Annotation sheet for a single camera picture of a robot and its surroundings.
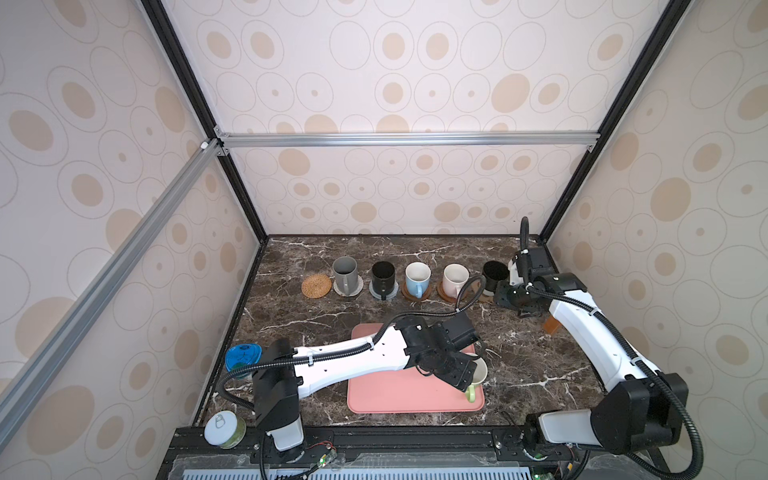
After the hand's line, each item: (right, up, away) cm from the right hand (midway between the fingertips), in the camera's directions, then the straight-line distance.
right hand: (501, 297), depth 84 cm
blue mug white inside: (-22, +6, +16) cm, 28 cm away
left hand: (-14, -17, -16) cm, 27 cm away
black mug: (+3, +7, +15) cm, 16 cm away
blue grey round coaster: (-35, -1, +16) cm, 39 cm away
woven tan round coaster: (-58, +1, +22) cm, 62 cm away
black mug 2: (-34, +5, +14) cm, 37 cm away
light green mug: (-8, -19, -6) cm, 22 cm away
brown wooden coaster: (-26, -1, +18) cm, 32 cm away
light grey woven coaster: (-43, 0, +19) cm, 47 cm away
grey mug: (-46, +7, +13) cm, 49 cm away
